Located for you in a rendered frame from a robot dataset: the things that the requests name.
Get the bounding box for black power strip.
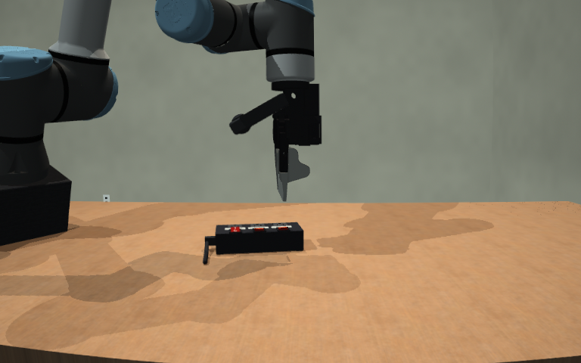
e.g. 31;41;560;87
203;222;303;265

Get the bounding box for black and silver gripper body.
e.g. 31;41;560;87
272;81;322;148

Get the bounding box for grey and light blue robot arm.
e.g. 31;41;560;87
0;0;315;185

